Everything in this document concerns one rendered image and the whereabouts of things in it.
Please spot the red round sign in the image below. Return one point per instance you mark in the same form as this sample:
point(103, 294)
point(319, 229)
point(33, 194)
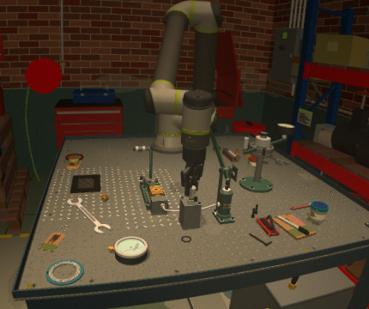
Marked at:
point(43, 76)

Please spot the silver socket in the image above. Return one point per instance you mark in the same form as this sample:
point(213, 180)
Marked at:
point(141, 148)

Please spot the brown cylinder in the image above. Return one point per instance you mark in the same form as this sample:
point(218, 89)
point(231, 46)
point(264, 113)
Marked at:
point(230, 153)

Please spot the black drum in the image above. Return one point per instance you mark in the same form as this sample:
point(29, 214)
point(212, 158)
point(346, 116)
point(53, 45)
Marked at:
point(361, 146)

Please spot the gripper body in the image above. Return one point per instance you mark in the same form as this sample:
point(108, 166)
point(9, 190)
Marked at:
point(193, 156)

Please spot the black square mat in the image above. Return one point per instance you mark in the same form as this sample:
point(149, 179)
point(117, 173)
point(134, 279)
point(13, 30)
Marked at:
point(85, 183)

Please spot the red machine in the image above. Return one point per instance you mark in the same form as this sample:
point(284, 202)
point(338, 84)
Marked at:
point(231, 70)

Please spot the red tool case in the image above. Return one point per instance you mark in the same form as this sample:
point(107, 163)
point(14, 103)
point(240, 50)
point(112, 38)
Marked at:
point(267, 226)

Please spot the grey box under bench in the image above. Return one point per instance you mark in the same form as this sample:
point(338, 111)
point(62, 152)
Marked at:
point(306, 293)

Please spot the blue toolbox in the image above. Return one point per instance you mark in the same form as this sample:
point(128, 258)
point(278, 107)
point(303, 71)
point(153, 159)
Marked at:
point(93, 96)

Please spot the black hex key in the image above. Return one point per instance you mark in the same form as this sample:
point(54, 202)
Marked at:
point(260, 239)

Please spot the green upright post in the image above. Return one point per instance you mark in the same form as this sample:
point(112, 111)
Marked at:
point(151, 164)

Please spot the green pump lever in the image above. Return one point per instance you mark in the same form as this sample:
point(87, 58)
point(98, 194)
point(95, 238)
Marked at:
point(220, 157)

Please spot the blue red shelf rack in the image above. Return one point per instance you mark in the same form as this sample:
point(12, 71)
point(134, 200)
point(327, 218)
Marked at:
point(329, 70)

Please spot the white gauge head knob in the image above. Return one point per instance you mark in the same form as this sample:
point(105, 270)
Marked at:
point(263, 138)

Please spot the red white cap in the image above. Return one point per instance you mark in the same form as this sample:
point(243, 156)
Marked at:
point(252, 161)

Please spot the white open-end spanner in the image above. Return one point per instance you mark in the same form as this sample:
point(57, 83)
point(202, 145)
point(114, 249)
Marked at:
point(86, 214)

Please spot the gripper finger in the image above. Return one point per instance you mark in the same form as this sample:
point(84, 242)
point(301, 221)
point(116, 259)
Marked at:
point(199, 173)
point(186, 178)

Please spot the cardboard box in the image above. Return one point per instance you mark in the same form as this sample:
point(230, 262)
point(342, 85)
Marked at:
point(342, 50)

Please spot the green hand pump body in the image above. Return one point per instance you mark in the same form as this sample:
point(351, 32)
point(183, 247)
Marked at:
point(224, 206)

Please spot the white dial gauge on arm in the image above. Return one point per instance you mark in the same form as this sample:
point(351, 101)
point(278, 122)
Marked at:
point(286, 129)

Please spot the black knob on grey block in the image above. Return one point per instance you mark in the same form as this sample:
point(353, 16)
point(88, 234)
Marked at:
point(191, 199)

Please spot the black bolt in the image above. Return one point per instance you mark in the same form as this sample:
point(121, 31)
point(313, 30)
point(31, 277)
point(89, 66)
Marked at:
point(255, 211)

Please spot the small grey spanner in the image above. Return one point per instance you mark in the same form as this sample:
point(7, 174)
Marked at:
point(281, 161)

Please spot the green clamp fixture base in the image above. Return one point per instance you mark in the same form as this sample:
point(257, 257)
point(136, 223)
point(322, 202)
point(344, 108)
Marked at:
point(146, 194)

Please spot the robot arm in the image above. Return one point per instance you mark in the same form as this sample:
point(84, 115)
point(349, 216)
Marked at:
point(174, 64)

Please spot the white canister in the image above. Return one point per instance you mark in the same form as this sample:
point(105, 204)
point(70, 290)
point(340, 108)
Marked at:
point(322, 136)

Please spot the grey electrical cabinet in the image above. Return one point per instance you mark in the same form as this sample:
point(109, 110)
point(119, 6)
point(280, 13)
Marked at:
point(284, 54)

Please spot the white tub blue lid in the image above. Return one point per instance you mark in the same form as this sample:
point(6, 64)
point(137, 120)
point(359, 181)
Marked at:
point(319, 212)

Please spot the brass nut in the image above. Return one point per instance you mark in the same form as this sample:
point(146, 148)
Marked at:
point(105, 197)

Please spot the orange valve body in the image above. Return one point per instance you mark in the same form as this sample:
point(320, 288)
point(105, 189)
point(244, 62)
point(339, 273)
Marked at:
point(156, 190)

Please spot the white pressure gauge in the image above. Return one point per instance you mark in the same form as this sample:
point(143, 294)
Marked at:
point(130, 247)

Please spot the grey wall conduit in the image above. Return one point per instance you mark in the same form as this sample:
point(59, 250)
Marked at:
point(295, 14)

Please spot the green round gauge stand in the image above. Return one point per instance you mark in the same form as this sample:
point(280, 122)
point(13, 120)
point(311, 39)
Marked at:
point(258, 180)

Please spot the red tool cabinet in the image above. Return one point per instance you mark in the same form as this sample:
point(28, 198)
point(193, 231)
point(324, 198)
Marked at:
point(88, 122)

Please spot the white small cylinder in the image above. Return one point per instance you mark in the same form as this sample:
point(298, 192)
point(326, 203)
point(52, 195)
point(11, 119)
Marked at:
point(246, 143)

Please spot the white green notice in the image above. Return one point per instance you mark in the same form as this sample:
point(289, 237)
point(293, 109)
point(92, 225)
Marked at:
point(304, 116)

